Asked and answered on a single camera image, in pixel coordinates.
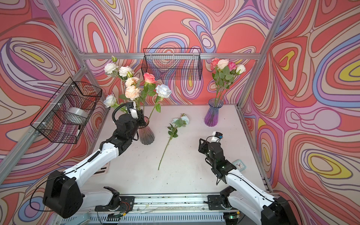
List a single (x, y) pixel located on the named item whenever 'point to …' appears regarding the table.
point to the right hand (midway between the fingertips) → (201, 142)
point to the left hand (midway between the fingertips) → (143, 109)
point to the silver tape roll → (77, 111)
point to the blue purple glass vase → (211, 117)
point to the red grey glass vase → (146, 136)
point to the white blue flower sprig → (182, 121)
